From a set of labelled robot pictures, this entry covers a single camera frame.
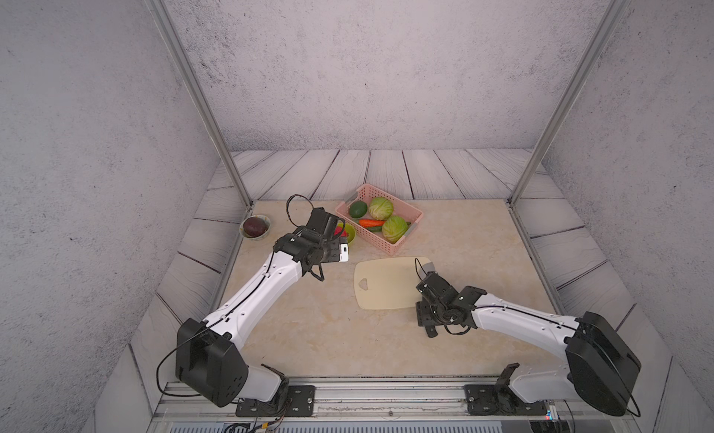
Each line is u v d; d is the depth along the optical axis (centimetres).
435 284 66
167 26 74
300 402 73
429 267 101
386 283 97
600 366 41
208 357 40
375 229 109
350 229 106
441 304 65
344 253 75
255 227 105
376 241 103
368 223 111
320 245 72
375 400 74
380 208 109
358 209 114
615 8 72
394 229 102
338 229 107
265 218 110
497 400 64
